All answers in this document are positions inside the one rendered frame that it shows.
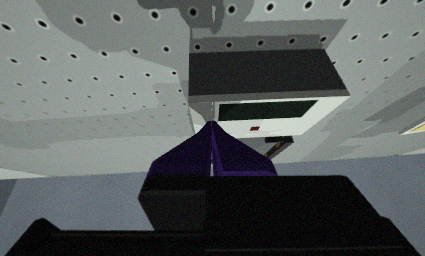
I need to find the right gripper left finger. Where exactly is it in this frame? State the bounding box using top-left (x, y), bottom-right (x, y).
top-left (145, 121), bottom-right (212, 179)

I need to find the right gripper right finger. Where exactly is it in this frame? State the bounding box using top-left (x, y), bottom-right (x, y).
top-left (212, 121), bottom-right (278, 176)

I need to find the grey perforated base plate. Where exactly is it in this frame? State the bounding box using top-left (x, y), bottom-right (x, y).
top-left (0, 0), bottom-right (425, 177)

